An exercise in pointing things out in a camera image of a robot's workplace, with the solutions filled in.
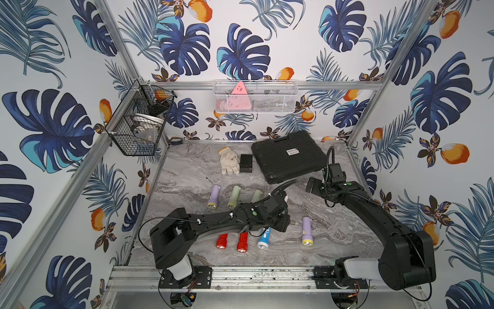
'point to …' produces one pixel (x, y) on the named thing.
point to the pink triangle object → (238, 100)
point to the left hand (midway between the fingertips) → (286, 217)
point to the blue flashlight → (265, 238)
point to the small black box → (246, 163)
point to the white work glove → (229, 161)
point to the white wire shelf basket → (255, 96)
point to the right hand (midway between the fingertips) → (317, 187)
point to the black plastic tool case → (287, 156)
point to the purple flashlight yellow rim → (212, 202)
